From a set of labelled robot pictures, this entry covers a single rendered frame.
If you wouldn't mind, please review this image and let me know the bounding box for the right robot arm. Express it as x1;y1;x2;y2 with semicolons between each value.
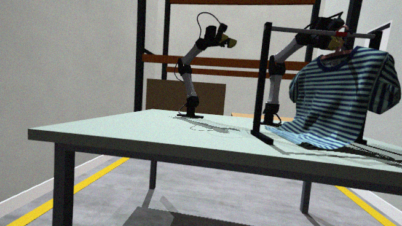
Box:
177;23;228;118

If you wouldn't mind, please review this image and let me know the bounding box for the black clothes rack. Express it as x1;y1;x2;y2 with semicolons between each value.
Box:
250;22;383;145

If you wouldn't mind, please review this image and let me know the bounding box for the blue striped t-shirt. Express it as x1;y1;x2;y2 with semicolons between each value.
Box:
265;46;401;149

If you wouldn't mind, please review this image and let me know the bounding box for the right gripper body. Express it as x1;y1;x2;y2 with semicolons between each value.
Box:
212;32;231;48

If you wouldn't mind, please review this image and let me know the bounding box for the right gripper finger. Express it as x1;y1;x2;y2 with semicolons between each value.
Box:
219;33;228;43
229;38;237;47

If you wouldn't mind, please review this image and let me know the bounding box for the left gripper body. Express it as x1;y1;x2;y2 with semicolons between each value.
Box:
313;35;333;50

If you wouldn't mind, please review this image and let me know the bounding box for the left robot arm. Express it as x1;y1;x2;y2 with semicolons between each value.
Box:
261;17;345;126

